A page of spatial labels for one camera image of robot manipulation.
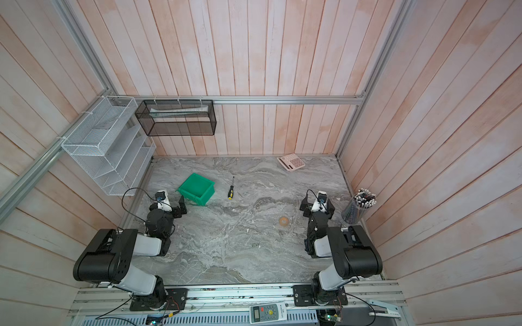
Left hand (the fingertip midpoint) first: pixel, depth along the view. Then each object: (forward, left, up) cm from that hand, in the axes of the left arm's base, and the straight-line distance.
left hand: (175, 198), depth 92 cm
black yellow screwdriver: (+8, -24, -7) cm, 26 cm away
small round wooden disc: (-7, -51, -8) cm, 52 cm away
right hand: (0, -66, +3) cm, 66 cm away
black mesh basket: (+38, +8, +17) cm, 43 cm away
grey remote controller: (-43, -42, -7) cm, 60 cm away
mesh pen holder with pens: (-6, -81, +9) cm, 82 cm away
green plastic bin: (+9, -7, -6) cm, 13 cm away
